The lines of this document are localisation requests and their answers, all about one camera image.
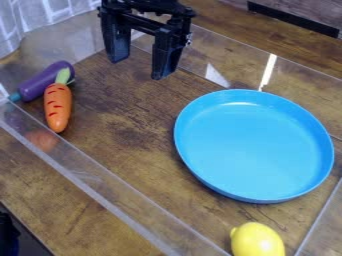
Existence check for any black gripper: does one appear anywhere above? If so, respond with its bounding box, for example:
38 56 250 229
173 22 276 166
99 0 196 80

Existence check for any orange toy carrot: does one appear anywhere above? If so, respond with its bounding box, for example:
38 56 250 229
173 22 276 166
44 68 72 133

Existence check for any blue round tray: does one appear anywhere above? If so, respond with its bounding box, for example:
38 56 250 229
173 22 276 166
173 89 334 204

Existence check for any white patterned curtain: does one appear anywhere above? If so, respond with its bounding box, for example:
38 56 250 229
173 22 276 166
0 0 101 59

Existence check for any purple toy eggplant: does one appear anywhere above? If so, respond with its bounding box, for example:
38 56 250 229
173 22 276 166
9 60 75 102

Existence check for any yellow toy lemon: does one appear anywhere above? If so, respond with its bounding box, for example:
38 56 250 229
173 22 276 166
229 222 286 256

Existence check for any clear acrylic enclosure wall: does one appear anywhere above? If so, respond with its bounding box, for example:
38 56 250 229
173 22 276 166
0 13 342 256

